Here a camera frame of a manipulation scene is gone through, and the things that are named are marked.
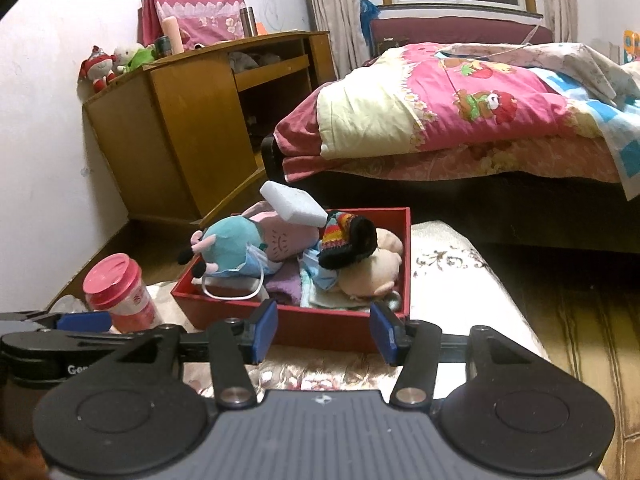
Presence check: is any cream plush toy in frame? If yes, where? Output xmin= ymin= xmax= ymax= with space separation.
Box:
xmin=337 ymin=228 xmax=404 ymax=298

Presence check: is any purple fuzzy cloth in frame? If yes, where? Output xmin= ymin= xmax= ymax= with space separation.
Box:
xmin=265 ymin=258 xmax=302 ymax=307

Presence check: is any light blue face mask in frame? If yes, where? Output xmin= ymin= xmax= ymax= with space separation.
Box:
xmin=192 ymin=245 xmax=279 ymax=301

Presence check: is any teal pink plush toy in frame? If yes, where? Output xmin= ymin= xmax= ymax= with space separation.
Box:
xmin=178 ymin=200 xmax=320 ymax=278

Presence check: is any colourful striped sock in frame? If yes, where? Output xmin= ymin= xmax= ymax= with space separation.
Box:
xmin=318 ymin=210 xmax=378 ymax=270

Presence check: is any white sponge block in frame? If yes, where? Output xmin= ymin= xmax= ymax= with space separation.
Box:
xmin=259 ymin=180 xmax=328 ymax=229

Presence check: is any mint green towel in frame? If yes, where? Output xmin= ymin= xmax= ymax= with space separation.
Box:
xmin=299 ymin=263 xmax=385 ymax=310

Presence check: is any glass jar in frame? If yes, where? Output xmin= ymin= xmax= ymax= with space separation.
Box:
xmin=48 ymin=295 xmax=89 ymax=314

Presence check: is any pink lidded cup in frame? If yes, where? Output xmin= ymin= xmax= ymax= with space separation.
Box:
xmin=82 ymin=252 xmax=162 ymax=334

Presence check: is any red cardboard box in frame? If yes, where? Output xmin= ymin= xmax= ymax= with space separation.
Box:
xmin=169 ymin=206 xmax=412 ymax=354

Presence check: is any wooden desk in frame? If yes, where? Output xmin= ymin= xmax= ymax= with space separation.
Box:
xmin=84 ymin=32 xmax=335 ymax=226

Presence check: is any bed with pink quilt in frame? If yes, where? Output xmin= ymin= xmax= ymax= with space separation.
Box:
xmin=273 ymin=38 xmax=639 ymax=198

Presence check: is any green white plush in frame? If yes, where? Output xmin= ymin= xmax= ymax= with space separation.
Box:
xmin=113 ymin=44 xmax=156 ymax=75

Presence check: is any pink cylinder bottle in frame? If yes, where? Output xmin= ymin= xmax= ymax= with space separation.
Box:
xmin=160 ymin=16 xmax=184 ymax=54

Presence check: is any metal thermos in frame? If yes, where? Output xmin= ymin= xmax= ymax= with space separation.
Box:
xmin=240 ymin=6 xmax=258 ymax=38

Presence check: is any pink cloth covered box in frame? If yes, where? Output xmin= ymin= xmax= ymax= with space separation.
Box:
xmin=138 ymin=0 xmax=245 ymax=50

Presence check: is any left beige curtain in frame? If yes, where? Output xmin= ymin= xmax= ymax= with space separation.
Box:
xmin=310 ymin=0 xmax=369 ymax=78

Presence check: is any orange toy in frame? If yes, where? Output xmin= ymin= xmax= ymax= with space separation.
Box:
xmin=623 ymin=30 xmax=640 ymax=64

